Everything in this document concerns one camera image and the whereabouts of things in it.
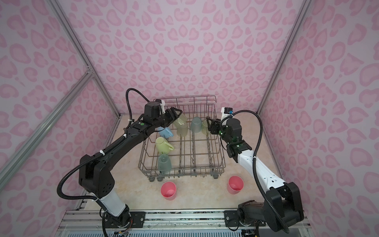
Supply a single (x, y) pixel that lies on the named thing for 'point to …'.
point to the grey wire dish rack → (184, 147)
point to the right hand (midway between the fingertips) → (211, 118)
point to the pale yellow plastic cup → (182, 131)
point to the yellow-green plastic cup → (181, 124)
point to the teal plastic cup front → (196, 125)
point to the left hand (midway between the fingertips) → (180, 111)
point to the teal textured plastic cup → (164, 163)
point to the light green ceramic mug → (162, 146)
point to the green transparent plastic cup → (205, 127)
